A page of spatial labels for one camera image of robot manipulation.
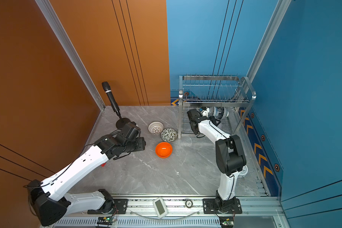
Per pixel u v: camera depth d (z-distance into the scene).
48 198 0.39
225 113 1.03
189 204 0.69
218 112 1.06
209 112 0.85
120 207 0.74
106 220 0.71
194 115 0.76
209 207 0.72
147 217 0.71
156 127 1.05
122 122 1.08
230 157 0.50
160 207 0.71
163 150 0.92
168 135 1.00
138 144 0.67
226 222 0.70
